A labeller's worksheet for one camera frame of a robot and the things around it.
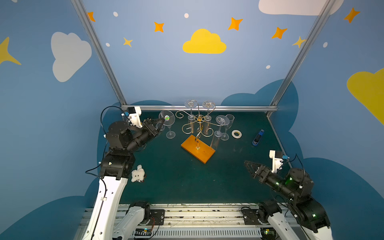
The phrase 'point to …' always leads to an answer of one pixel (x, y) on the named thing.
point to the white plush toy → (138, 174)
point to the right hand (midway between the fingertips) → (249, 162)
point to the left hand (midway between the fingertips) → (163, 118)
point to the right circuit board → (268, 233)
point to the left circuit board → (143, 232)
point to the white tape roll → (236, 137)
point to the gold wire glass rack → (197, 146)
